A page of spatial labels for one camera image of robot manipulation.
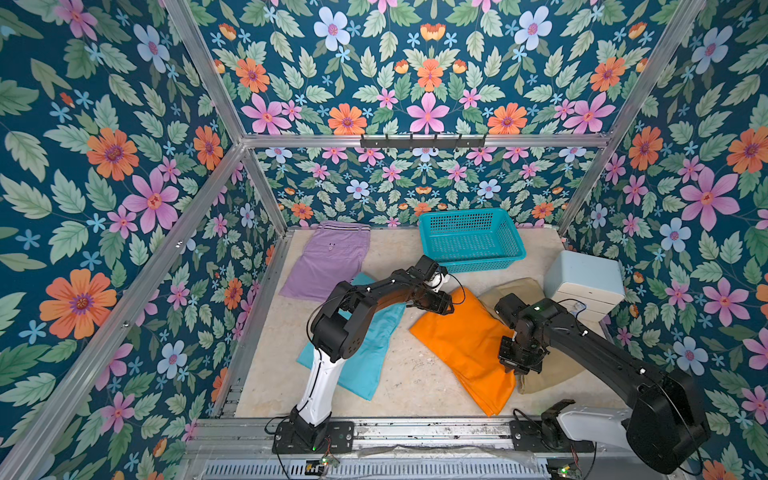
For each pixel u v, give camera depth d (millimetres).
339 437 734
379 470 703
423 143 930
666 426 393
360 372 816
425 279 813
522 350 663
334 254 1108
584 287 862
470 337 891
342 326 547
